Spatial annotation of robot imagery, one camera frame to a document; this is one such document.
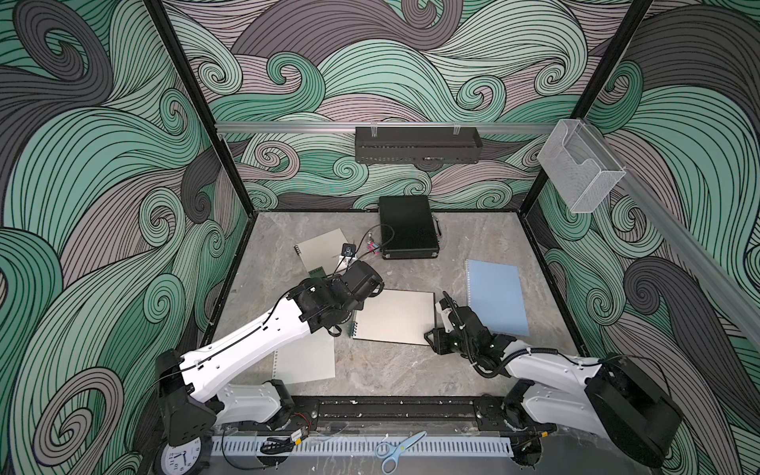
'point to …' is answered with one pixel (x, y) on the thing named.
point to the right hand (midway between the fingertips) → (426, 338)
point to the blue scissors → (391, 451)
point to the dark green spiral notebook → (400, 316)
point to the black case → (408, 229)
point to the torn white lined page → (310, 357)
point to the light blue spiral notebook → (494, 292)
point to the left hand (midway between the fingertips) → (349, 281)
